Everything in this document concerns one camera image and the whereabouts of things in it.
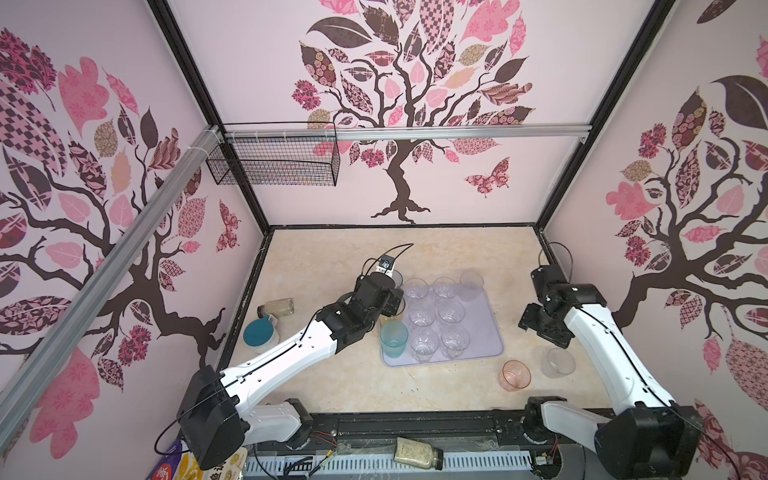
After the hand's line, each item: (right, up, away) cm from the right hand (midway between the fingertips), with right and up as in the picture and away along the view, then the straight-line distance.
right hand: (538, 328), depth 78 cm
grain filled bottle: (-34, -26, -11) cm, 44 cm away
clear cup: (-21, -7, +10) cm, 24 cm away
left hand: (-42, +11, 0) cm, 43 cm away
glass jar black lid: (-76, +2, +15) cm, 78 cm away
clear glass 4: (-30, 0, +14) cm, 33 cm away
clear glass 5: (-22, +2, +10) cm, 24 cm away
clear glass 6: (-30, -7, +9) cm, 32 cm away
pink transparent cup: (-5, -14, +3) cm, 15 cm away
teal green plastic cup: (-39, -5, +9) cm, 40 cm away
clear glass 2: (-22, +9, +20) cm, 31 cm away
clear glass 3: (-13, +10, +18) cm, 25 cm away
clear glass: (-32, +8, +18) cm, 37 cm away
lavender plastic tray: (-22, -2, +14) cm, 26 cm away
